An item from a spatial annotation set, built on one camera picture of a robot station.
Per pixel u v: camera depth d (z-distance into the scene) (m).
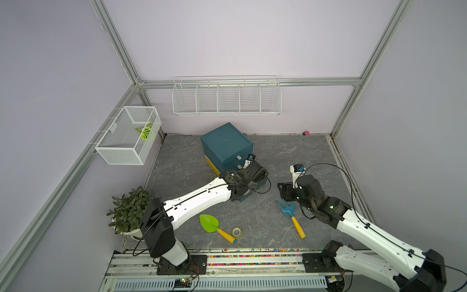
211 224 0.83
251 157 0.69
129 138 0.83
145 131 0.81
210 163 1.04
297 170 0.67
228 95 0.99
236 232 0.81
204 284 0.77
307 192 0.58
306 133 1.24
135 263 0.75
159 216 0.46
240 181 0.55
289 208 0.86
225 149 0.85
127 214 0.67
